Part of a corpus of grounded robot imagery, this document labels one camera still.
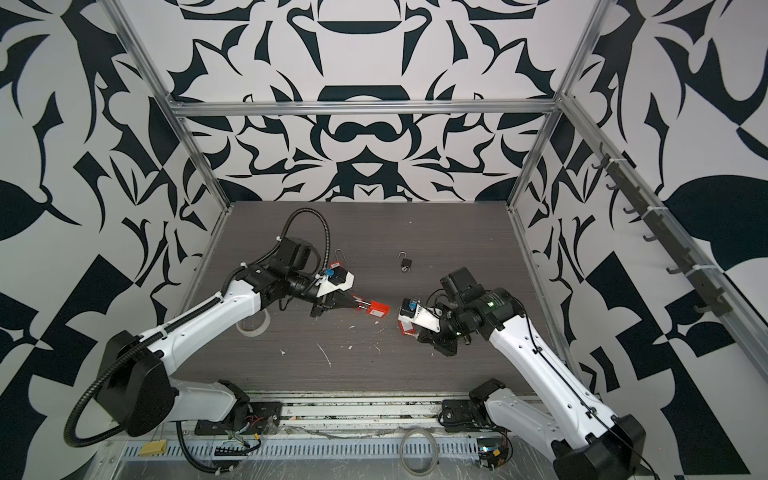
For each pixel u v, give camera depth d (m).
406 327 0.87
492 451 0.71
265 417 0.74
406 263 1.04
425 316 0.63
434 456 0.70
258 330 0.87
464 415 0.74
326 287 0.65
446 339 0.63
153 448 0.70
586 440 0.38
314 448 0.71
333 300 0.67
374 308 0.71
